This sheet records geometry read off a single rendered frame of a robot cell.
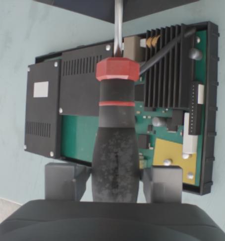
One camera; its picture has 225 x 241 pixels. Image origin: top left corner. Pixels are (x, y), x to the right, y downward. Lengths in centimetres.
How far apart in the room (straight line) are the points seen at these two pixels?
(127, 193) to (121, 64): 7
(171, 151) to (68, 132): 14
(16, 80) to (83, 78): 21
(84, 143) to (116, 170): 18
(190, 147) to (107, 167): 9
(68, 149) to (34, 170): 11
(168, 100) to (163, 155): 5
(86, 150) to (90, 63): 9
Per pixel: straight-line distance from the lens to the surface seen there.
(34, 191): 46
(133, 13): 31
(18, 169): 50
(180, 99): 22
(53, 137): 35
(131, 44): 27
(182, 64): 23
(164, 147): 26
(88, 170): 16
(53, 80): 36
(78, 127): 34
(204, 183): 24
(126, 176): 16
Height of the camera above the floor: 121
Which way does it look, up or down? 43 degrees down
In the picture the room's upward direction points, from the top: 88 degrees counter-clockwise
